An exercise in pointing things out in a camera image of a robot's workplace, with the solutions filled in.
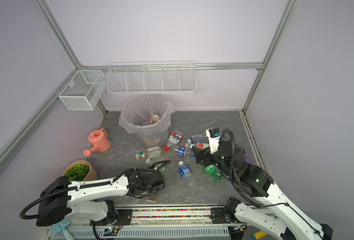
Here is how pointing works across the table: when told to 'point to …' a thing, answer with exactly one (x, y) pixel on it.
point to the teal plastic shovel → (61, 227)
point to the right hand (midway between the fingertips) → (202, 145)
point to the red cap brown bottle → (154, 118)
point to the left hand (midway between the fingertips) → (153, 193)
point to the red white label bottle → (175, 137)
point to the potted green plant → (80, 170)
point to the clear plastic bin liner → (147, 115)
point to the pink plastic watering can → (99, 138)
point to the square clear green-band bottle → (151, 153)
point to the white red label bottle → (200, 145)
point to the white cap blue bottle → (185, 172)
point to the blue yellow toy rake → (259, 234)
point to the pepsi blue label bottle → (182, 151)
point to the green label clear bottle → (161, 167)
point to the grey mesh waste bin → (159, 139)
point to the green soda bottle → (213, 170)
